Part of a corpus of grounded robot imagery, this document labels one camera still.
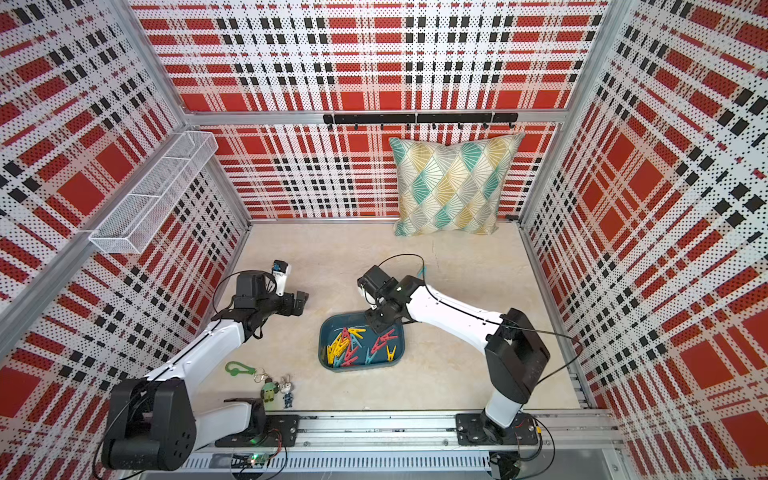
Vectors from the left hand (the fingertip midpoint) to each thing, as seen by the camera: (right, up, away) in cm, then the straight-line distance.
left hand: (296, 292), depth 90 cm
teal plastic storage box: (+19, -12, +1) cm, 22 cm away
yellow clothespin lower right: (+29, -18, -4) cm, 34 cm away
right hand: (+27, -7, -8) cm, 29 cm away
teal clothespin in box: (+23, -19, -5) cm, 30 cm away
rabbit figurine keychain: (+1, -24, -11) cm, 26 cm away
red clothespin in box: (+17, -18, -6) cm, 26 cm away
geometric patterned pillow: (+48, +32, +5) cm, 58 cm away
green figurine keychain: (-3, -24, -11) cm, 27 cm away
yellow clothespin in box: (+13, -16, -4) cm, 21 cm away
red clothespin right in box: (+26, -15, -1) cm, 30 cm away
